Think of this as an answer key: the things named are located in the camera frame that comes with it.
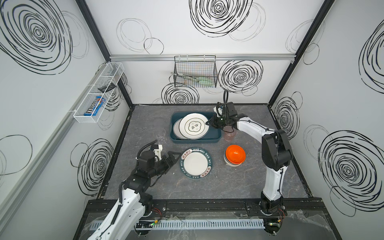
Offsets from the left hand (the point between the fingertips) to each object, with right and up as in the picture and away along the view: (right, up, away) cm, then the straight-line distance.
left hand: (179, 158), depth 76 cm
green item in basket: (+16, +45, +20) cm, 52 cm away
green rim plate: (+9, -6, +11) cm, 15 cm away
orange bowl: (+31, 0, +8) cm, 32 cm away
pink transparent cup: (+31, +8, +24) cm, 41 cm away
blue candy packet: (-40, +25, -7) cm, 48 cm away
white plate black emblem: (+7, +16, +17) cm, 25 cm away
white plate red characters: (-5, +13, +25) cm, 29 cm away
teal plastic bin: (+20, +10, +18) cm, 29 cm away
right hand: (+14, +18, +16) cm, 28 cm away
